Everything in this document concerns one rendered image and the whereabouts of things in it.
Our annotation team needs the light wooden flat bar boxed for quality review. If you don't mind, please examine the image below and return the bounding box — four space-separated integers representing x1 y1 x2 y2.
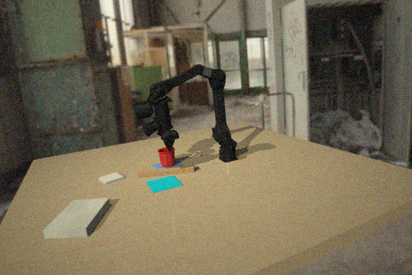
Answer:
137 166 194 178

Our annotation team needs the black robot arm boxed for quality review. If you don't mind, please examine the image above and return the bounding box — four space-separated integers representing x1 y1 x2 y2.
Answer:
134 64 238 162

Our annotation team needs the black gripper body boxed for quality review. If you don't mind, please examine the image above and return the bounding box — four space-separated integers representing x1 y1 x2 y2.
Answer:
154 114 179 142

